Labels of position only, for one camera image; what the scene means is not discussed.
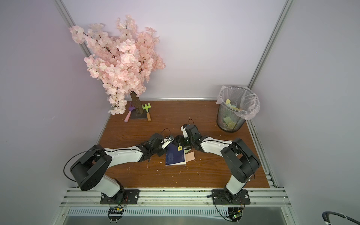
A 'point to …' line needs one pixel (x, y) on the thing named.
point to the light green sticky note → (186, 151)
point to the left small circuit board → (115, 213)
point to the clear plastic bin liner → (240, 100)
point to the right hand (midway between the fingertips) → (176, 138)
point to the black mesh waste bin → (229, 119)
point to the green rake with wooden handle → (147, 107)
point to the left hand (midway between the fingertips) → (165, 142)
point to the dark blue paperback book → (173, 157)
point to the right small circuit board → (235, 213)
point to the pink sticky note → (190, 156)
